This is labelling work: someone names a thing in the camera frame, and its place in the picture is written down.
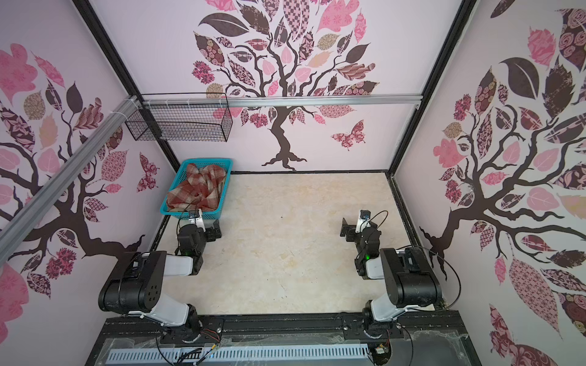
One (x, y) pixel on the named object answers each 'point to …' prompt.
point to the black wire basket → (183, 123)
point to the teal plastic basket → (224, 163)
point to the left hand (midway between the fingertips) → (208, 224)
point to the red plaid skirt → (201, 191)
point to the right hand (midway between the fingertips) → (356, 217)
